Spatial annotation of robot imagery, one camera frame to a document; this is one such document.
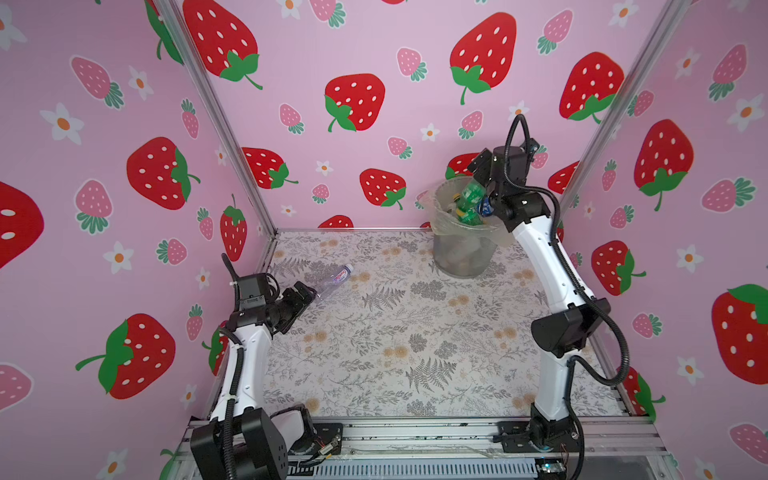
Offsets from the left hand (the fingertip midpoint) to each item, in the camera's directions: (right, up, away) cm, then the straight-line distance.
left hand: (306, 299), depth 82 cm
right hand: (+50, +37, -5) cm, 62 cm away
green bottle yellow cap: (+47, +29, +2) cm, 55 cm away
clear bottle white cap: (+4, +3, +19) cm, 19 cm away
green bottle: (+48, +25, +6) cm, 54 cm away
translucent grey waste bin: (+47, +14, +13) cm, 50 cm away
